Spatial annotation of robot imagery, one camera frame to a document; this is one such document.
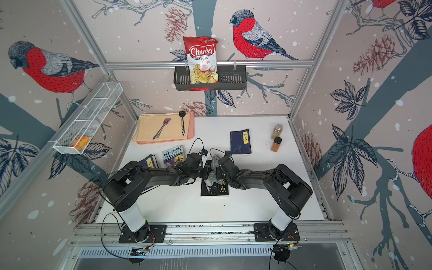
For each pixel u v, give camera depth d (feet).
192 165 2.39
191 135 3.61
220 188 2.81
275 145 3.20
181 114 4.00
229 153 2.67
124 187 1.56
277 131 3.36
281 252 2.33
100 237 2.40
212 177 2.87
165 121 3.87
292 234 2.35
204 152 2.75
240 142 3.51
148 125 3.90
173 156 3.21
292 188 1.56
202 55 2.67
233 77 3.11
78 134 2.38
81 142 2.17
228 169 2.34
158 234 2.40
